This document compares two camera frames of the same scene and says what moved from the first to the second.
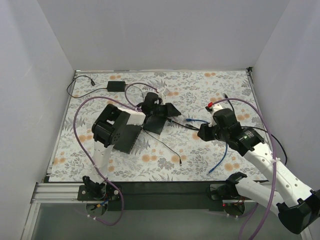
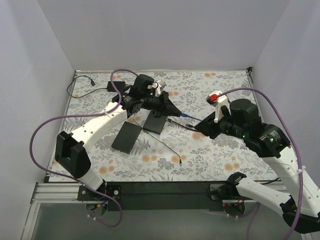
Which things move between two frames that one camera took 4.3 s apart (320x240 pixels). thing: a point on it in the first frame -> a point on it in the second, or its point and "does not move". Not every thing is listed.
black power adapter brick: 116,86 does not move
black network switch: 124,140 does not move
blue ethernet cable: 189,120 -> 185,115
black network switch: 154,124 does not move
